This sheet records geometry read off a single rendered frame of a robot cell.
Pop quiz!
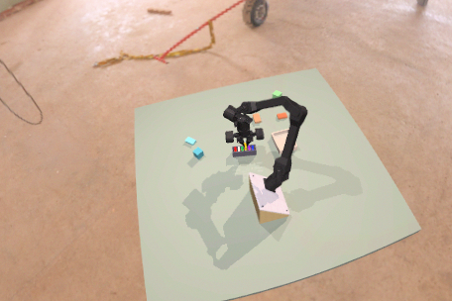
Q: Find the teal cube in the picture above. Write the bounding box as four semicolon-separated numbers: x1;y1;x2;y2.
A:
193;148;204;159

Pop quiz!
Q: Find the pale pink shallow tray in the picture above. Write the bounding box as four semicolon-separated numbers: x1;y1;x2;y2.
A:
271;129;297;154

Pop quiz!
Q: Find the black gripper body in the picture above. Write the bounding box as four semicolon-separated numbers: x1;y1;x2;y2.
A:
225;127;265;144

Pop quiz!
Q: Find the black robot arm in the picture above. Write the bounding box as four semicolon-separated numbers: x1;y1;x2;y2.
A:
223;96;308;193

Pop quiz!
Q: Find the light blue flat block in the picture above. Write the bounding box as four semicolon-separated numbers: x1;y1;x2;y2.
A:
185;137;196;146

